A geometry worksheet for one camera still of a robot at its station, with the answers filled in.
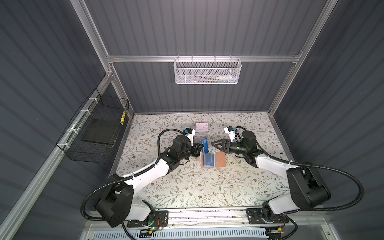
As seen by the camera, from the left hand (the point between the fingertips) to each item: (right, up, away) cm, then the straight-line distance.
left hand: (204, 145), depth 81 cm
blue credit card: (+1, -1, +3) cm, 3 cm away
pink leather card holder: (+5, -11, +12) cm, 17 cm away
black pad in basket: (-52, +8, -7) cm, 53 cm away
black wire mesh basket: (-57, +21, -2) cm, 61 cm away
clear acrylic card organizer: (-2, +4, +26) cm, 26 cm away
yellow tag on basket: (-46, +15, +2) cm, 48 cm away
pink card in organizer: (0, +10, +18) cm, 21 cm away
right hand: (+6, -1, 0) cm, 6 cm away
